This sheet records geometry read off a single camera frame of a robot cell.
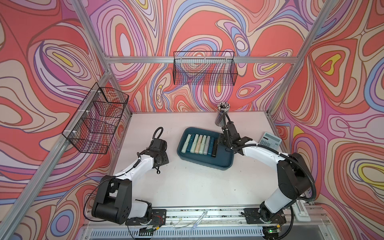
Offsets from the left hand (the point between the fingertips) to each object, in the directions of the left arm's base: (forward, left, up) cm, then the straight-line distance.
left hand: (164, 160), depth 90 cm
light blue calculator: (+16, -71, -1) cm, 72 cm away
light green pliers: (+9, -12, 0) cm, 14 cm away
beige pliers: (+6, -20, 0) cm, 21 cm away
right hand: (+10, -35, +6) cm, 37 cm away
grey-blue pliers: (+10, -26, +1) cm, 28 cm away
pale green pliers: (+7, -17, 0) cm, 19 cm away
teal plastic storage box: (+4, -38, -8) cm, 39 cm away
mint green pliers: (+6, -23, +1) cm, 23 cm away
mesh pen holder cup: (+31, -37, +15) cm, 50 cm away
